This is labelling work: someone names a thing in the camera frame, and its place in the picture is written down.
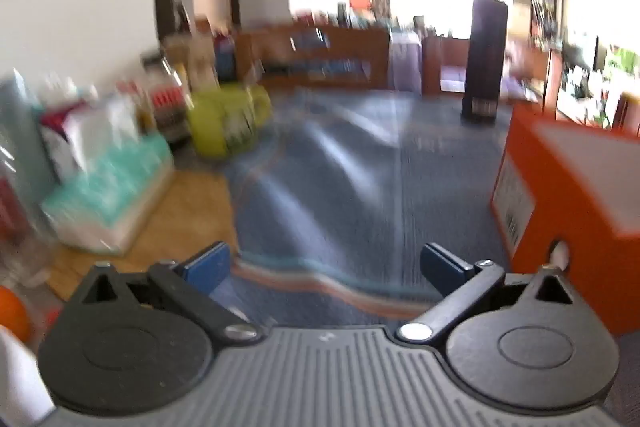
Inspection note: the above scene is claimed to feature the orange fruit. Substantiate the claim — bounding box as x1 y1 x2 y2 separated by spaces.
0 286 34 343

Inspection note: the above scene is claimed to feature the teal tissue pack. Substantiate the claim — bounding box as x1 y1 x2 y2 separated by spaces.
41 133 175 256

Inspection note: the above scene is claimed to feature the blue patterned tablecloth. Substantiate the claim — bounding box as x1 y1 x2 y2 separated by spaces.
215 91 511 327

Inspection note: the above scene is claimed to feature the orange cardboard box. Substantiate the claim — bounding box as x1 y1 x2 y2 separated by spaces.
490 106 639 335

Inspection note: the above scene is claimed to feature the yellow-green bag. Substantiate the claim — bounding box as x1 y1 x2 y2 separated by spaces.
186 84 272 159

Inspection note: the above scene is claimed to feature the white bottle at corner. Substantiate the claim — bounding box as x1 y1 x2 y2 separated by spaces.
0 326 54 426

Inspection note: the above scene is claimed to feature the black cylindrical tower speaker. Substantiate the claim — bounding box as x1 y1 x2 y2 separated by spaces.
461 0 508 124

